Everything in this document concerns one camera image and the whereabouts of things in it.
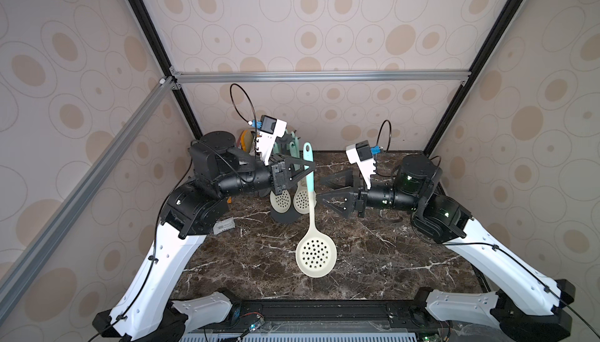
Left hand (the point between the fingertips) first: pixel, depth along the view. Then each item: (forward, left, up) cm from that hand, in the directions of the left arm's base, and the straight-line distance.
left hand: (318, 170), depth 46 cm
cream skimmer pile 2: (+17, +11, -39) cm, 44 cm away
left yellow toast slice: (+43, +27, -33) cm, 61 cm away
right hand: (-3, 0, -6) cm, 6 cm away
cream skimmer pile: (-10, 0, -20) cm, 23 cm away
